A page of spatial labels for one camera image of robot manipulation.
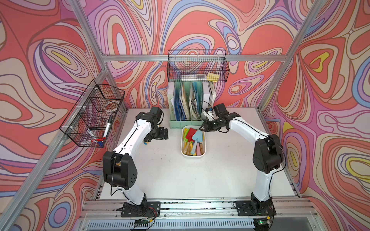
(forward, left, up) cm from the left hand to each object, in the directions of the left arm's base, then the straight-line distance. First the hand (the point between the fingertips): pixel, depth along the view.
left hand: (161, 138), depth 85 cm
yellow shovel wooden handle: (0, -25, -13) cm, 28 cm away
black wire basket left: (-1, +36, +14) cm, 38 cm away
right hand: (+7, -26, -3) cm, 27 cm away
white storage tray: (+2, -20, -10) cm, 22 cm away
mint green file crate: (+25, -16, +7) cm, 31 cm away
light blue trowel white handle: (+7, -23, -10) cm, 26 cm away
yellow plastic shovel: (+1, -14, -10) cm, 17 cm away
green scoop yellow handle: (+5, -15, -10) cm, 18 cm away
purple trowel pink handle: (-4, -23, -8) cm, 24 cm away
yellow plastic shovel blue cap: (+5, +13, -13) cm, 19 cm away
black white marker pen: (-5, +23, +17) cm, 29 cm away
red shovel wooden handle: (+11, -18, -9) cm, 23 cm away
